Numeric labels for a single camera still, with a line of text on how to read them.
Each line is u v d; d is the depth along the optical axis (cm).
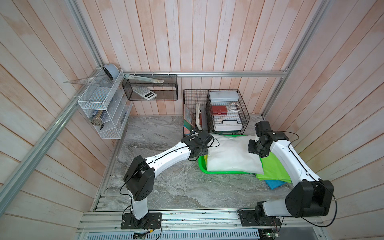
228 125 90
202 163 92
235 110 96
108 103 74
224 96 101
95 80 78
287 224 72
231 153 86
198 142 64
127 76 90
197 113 104
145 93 98
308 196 41
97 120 76
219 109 93
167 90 106
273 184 82
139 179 45
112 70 83
